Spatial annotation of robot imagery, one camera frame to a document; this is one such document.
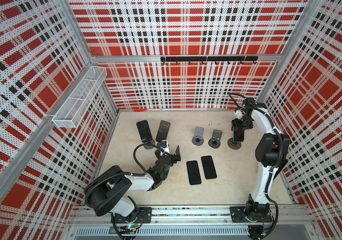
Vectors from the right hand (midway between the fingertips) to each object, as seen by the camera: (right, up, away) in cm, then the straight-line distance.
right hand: (240, 128), depth 94 cm
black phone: (-61, -2, -2) cm, 61 cm away
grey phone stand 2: (-26, -7, +5) cm, 27 cm away
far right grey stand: (-1, -12, +7) cm, 14 cm away
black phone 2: (-49, -1, 0) cm, 49 cm away
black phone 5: (-21, -24, -3) cm, 32 cm away
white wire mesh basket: (-107, +9, -3) cm, 107 cm away
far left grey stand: (-58, -10, +6) cm, 59 cm away
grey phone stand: (-14, -10, +7) cm, 19 cm away
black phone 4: (-1, -5, 0) cm, 5 cm away
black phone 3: (-30, -27, -5) cm, 41 cm away
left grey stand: (-47, -8, -21) cm, 52 cm away
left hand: (-43, -12, -7) cm, 45 cm away
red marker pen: (-73, +15, +30) cm, 80 cm away
